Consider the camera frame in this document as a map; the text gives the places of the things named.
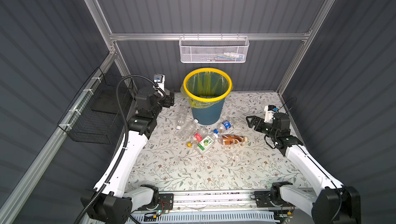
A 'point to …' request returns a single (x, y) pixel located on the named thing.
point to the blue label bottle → (224, 126)
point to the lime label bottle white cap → (206, 143)
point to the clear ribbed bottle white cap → (188, 130)
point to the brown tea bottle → (229, 139)
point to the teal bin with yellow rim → (210, 116)
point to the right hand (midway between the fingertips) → (254, 120)
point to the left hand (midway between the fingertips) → (164, 88)
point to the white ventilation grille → (267, 217)
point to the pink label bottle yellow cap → (198, 136)
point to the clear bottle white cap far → (181, 116)
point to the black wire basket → (94, 117)
